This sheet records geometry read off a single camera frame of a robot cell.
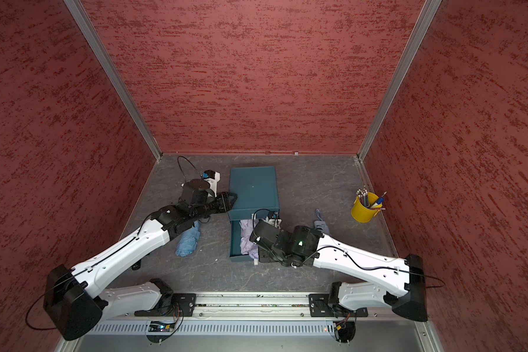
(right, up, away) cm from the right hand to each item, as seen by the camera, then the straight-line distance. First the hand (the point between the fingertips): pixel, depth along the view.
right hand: (265, 256), depth 70 cm
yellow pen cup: (+40, +11, +21) cm, 46 cm away
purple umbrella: (-7, +1, +5) cm, 8 cm away
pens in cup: (+39, +18, +15) cm, 45 cm away
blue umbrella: (+24, +5, +23) cm, 33 cm away
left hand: (-13, +17, +9) cm, 23 cm away
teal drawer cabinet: (-5, +20, +10) cm, 23 cm away
